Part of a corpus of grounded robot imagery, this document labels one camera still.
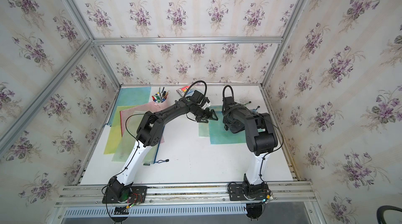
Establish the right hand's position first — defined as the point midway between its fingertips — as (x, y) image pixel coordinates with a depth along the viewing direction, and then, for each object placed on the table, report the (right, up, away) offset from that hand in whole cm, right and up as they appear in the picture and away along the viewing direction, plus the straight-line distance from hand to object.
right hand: (232, 124), depth 100 cm
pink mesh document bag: (-71, +6, +4) cm, 72 cm away
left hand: (-13, +4, -4) cm, 14 cm away
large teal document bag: (-10, -5, -7) cm, 13 cm away
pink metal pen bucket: (-45, +13, -2) cm, 47 cm away
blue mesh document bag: (-74, +19, +16) cm, 78 cm away
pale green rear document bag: (-19, -1, -5) cm, 19 cm away
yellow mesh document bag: (-73, -5, -6) cm, 73 cm away
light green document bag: (-50, 0, -39) cm, 63 cm away
